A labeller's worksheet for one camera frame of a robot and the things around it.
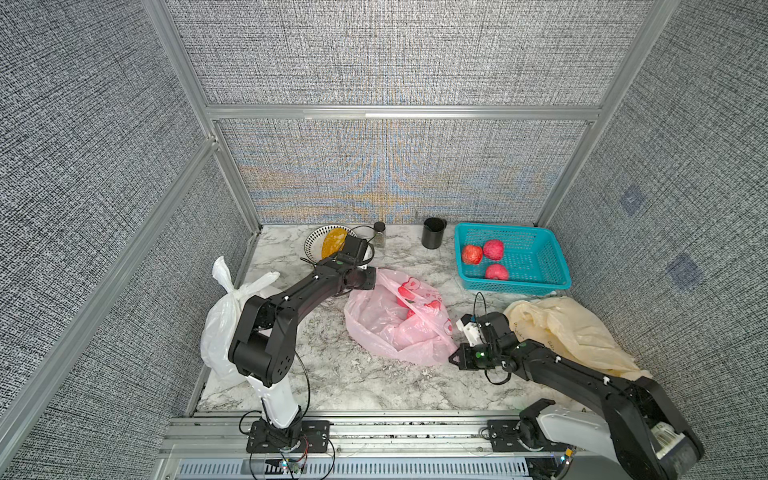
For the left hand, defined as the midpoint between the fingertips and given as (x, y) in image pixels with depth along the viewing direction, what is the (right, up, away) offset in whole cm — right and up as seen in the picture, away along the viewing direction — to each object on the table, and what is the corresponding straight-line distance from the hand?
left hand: (374, 275), depth 93 cm
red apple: (+34, +7, +11) cm, 36 cm away
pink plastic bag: (+9, -13, -1) cm, 16 cm away
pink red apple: (+40, +1, +5) cm, 40 cm away
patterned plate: (-23, +10, +18) cm, 31 cm away
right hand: (+21, -21, -8) cm, 31 cm away
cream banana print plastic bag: (+54, -14, -11) cm, 56 cm away
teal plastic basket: (+58, +7, +17) cm, 60 cm away
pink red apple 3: (+17, -9, -7) cm, 20 cm away
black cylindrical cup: (+21, +15, +17) cm, 31 cm away
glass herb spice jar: (+1, +12, +19) cm, 23 cm away
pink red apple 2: (+10, -5, -5) cm, 12 cm away
